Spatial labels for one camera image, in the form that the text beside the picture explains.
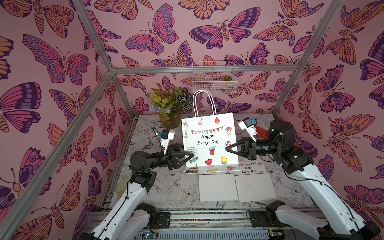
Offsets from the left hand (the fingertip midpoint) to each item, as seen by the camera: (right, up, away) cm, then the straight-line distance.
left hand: (193, 155), depth 58 cm
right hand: (+14, +3, -1) cm, 14 cm away
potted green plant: (-17, +27, +39) cm, 50 cm away
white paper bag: (+12, -22, +24) cm, 34 cm away
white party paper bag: (+35, -23, +27) cm, 50 cm away
